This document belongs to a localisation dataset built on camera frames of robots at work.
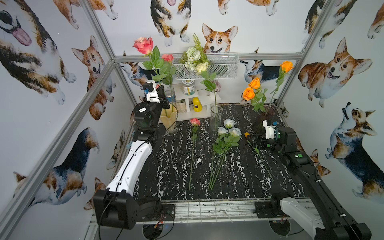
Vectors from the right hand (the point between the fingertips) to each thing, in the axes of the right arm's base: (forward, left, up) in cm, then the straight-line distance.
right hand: (256, 133), depth 77 cm
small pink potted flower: (+37, +17, +2) cm, 41 cm away
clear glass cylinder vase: (+18, +20, -9) cm, 28 cm away
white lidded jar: (+30, +36, +6) cm, 47 cm away
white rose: (+21, +9, -19) cm, 30 cm away
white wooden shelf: (+32, +39, -21) cm, 55 cm away
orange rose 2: (+21, -5, +4) cm, 22 cm away
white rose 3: (+8, +9, -20) cm, 24 cm away
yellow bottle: (+35, +32, -16) cm, 50 cm away
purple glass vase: (+20, -14, -5) cm, 25 cm away
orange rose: (+25, -2, +12) cm, 28 cm away
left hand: (+12, +46, +24) cm, 53 cm away
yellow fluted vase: (+12, +48, -2) cm, 49 cm away
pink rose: (+22, +34, -19) cm, 45 cm away
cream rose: (+27, +24, +12) cm, 38 cm away
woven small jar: (+36, +44, -16) cm, 59 cm away
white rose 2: (+5, +17, -23) cm, 29 cm away
